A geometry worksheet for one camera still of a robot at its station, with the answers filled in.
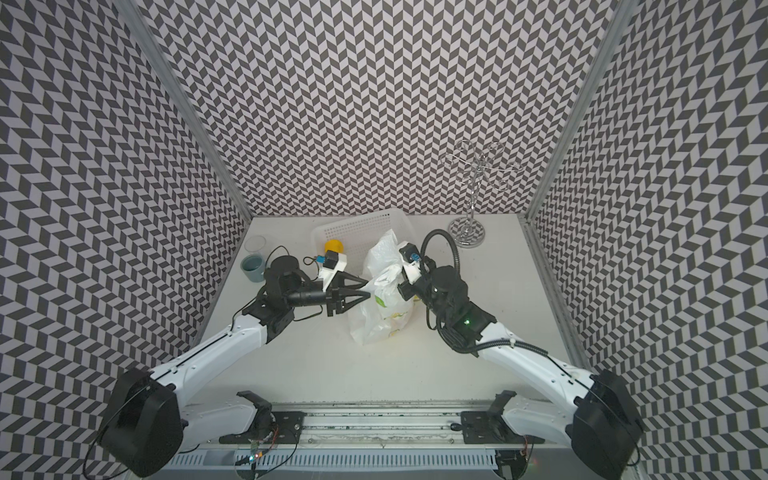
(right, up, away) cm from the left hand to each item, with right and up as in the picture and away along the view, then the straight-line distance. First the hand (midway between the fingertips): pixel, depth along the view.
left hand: (366, 291), depth 71 cm
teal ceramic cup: (-41, +4, +28) cm, 50 cm away
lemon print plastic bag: (+4, -7, +4) cm, 9 cm away
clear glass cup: (-43, +11, +32) cm, 55 cm away
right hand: (+8, +7, +2) cm, 11 cm away
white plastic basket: (-7, +15, +28) cm, 32 cm away
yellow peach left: (-15, +11, +31) cm, 36 cm away
